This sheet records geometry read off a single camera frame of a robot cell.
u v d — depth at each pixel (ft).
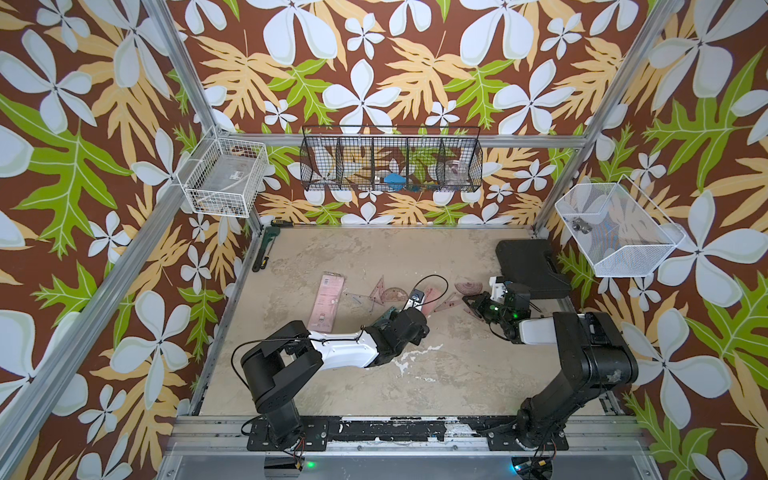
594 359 1.53
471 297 3.06
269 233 3.88
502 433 2.44
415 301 2.46
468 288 3.35
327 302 3.20
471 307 2.96
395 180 3.12
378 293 3.32
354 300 3.23
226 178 2.80
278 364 1.56
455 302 3.20
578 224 2.81
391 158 3.18
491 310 2.76
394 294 3.32
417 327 2.16
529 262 3.64
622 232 2.63
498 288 2.91
